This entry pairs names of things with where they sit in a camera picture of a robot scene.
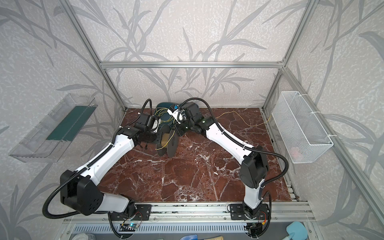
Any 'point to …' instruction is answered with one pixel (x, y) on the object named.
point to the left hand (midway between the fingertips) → (163, 132)
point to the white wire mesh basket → (302, 135)
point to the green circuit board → (129, 226)
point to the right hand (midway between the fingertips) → (172, 122)
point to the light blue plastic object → (297, 230)
